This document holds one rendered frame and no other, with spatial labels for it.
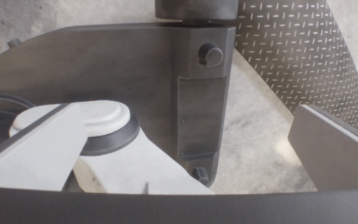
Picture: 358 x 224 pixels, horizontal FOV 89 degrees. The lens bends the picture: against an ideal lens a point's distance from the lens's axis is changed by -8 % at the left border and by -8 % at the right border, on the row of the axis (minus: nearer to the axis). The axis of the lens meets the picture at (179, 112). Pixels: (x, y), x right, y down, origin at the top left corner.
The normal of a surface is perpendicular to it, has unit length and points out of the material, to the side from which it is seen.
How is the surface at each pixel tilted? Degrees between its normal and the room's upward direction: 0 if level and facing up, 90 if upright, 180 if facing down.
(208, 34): 0
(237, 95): 0
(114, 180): 90
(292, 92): 23
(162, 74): 0
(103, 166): 90
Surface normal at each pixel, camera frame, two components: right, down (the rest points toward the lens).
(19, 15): 0.19, 0.47
